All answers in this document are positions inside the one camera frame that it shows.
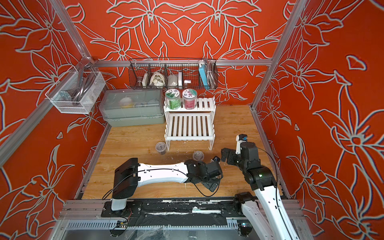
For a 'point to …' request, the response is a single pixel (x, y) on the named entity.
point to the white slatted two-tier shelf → (197, 124)
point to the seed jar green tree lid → (173, 99)
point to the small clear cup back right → (198, 155)
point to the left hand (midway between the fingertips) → (212, 178)
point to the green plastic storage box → (135, 107)
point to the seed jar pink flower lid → (189, 99)
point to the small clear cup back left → (161, 147)
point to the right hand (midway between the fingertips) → (226, 150)
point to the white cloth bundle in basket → (157, 79)
